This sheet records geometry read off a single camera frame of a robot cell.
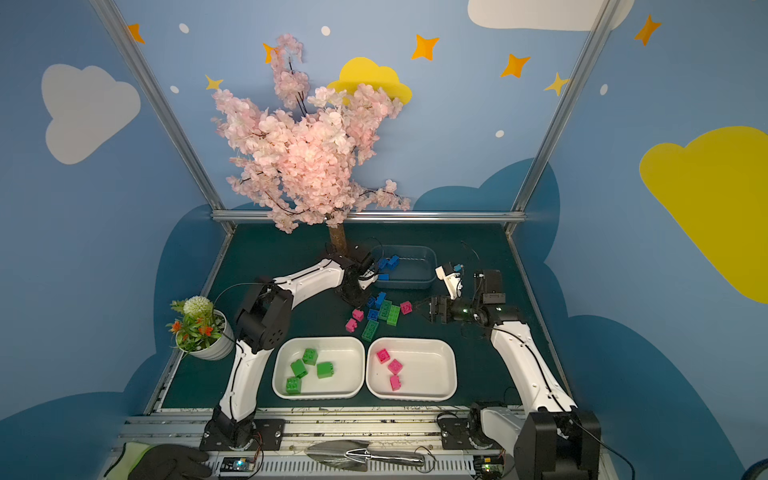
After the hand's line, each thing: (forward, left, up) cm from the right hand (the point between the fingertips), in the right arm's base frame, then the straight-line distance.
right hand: (426, 302), depth 79 cm
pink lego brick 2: (-12, +8, -16) cm, 21 cm away
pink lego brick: (-16, +8, -17) cm, 25 cm away
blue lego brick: (+19, +13, -16) cm, 28 cm away
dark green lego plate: (+8, +12, -18) cm, 23 cm away
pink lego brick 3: (-9, +11, -16) cm, 22 cm away
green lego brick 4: (-14, +28, -17) cm, 36 cm away
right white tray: (-11, -2, -20) cm, 23 cm away
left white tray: (-8, +23, -19) cm, 31 cm away
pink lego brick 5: (+3, +20, -16) cm, 26 cm away
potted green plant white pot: (-11, +58, 0) cm, 59 cm away
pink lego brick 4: (+8, +5, -16) cm, 19 cm away
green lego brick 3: (-19, +35, -13) cm, 42 cm away
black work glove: (-38, +67, -16) cm, 79 cm away
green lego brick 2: (-11, +32, -14) cm, 37 cm away
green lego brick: (-15, +35, -15) cm, 41 cm away
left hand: (+10, +21, -17) cm, 29 cm away
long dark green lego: (-1, +16, -16) cm, 23 cm away
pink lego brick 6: (0, +22, -16) cm, 27 cm away
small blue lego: (+5, +16, -17) cm, 24 cm away
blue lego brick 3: (+11, +13, -16) cm, 23 cm away
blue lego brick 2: (+26, +10, -16) cm, 32 cm away
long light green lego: (+5, +9, -17) cm, 20 cm away
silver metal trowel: (-34, +17, -17) cm, 41 cm away
